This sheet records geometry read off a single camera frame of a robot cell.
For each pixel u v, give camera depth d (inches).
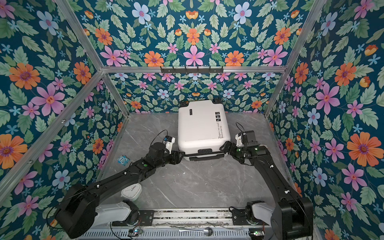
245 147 24.4
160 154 25.6
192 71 36.7
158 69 35.5
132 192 31.1
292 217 15.3
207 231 26.7
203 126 33.4
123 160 36.6
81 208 16.0
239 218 28.8
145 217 29.0
